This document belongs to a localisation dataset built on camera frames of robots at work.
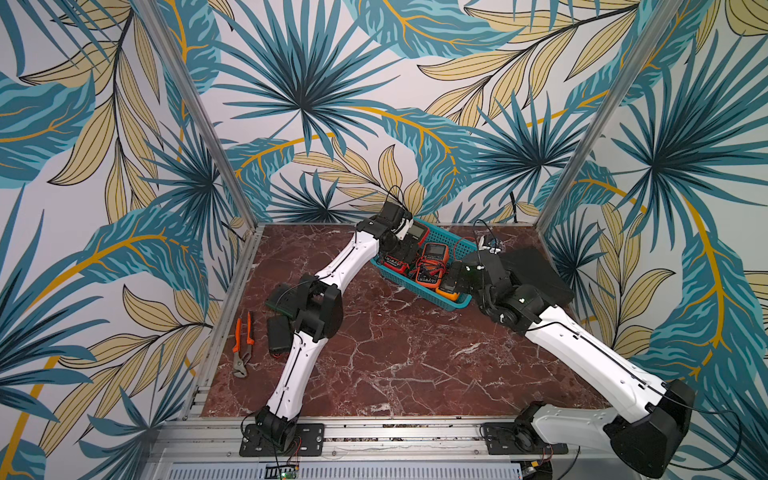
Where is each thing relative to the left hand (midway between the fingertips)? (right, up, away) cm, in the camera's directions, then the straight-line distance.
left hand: (404, 252), depth 97 cm
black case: (+44, -5, +5) cm, 45 cm away
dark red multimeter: (+1, 0, -7) cm, 8 cm away
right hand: (+16, -4, -21) cm, 26 cm away
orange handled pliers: (-47, -32, -13) cm, 58 cm away
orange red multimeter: (+8, -6, -5) cm, 11 cm away
